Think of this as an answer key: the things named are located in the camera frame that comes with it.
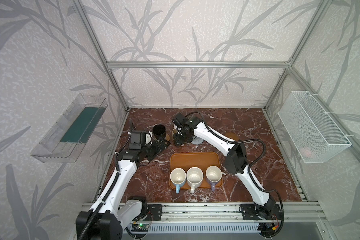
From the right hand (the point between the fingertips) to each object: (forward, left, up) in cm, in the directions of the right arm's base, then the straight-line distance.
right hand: (177, 138), depth 90 cm
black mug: (+6, +12, 0) cm, 13 cm away
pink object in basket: (-14, -65, +10) cm, 68 cm away
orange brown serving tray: (-10, -16, -10) cm, 22 cm away
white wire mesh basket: (-15, -60, +24) cm, 67 cm away
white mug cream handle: (-20, -10, -9) cm, 25 cm away
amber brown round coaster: (+9, -38, -11) cm, 40 cm away
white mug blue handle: (-20, -1, -9) cm, 22 cm away
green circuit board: (-43, +15, -10) cm, 47 cm away
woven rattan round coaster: (+7, +8, -9) cm, 14 cm away
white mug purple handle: (-19, -21, -9) cm, 30 cm away
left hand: (-7, +5, +8) cm, 12 cm away
